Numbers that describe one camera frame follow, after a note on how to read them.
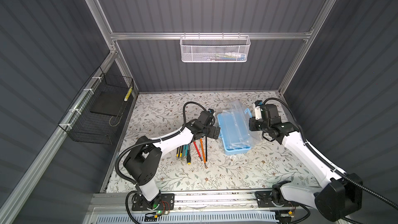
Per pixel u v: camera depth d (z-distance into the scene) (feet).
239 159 2.85
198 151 2.98
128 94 2.68
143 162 1.49
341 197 1.27
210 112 2.61
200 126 2.23
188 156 2.85
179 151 2.92
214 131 2.59
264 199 2.42
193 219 2.53
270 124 1.98
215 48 4.05
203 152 2.94
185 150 2.92
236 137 2.54
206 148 2.99
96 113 2.39
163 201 2.38
